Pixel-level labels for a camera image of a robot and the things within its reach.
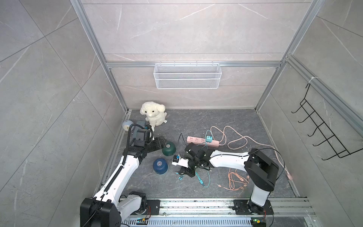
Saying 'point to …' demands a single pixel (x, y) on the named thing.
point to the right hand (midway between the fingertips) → (181, 171)
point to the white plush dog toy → (155, 113)
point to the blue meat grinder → (160, 166)
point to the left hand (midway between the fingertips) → (162, 139)
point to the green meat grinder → (169, 149)
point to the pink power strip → (202, 141)
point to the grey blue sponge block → (142, 123)
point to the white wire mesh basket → (187, 76)
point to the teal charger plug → (209, 138)
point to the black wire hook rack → (320, 124)
